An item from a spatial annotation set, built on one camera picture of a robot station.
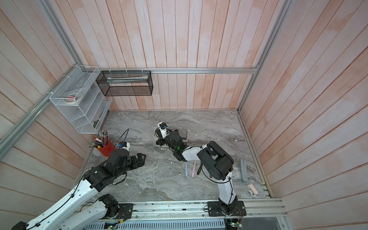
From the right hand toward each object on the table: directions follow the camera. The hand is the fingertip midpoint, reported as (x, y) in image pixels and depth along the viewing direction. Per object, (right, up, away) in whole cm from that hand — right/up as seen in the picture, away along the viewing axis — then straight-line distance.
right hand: (156, 130), depth 89 cm
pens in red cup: (-36, -8, 0) cm, 37 cm away
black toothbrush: (+27, -26, -2) cm, 37 cm away
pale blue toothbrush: (+19, -24, -1) cm, 31 cm away
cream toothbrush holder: (+1, -3, -3) cm, 5 cm away
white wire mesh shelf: (-37, +9, -11) cm, 39 cm away
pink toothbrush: (+23, -26, -3) cm, 35 cm away
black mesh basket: (-25, +35, +15) cm, 45 cm away
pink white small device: (+56, -33, -11) cm, 66 cm away
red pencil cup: (-31, -12, -1) cm, 34 cm away
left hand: (-7, -16, -12) cm, 21 cm away
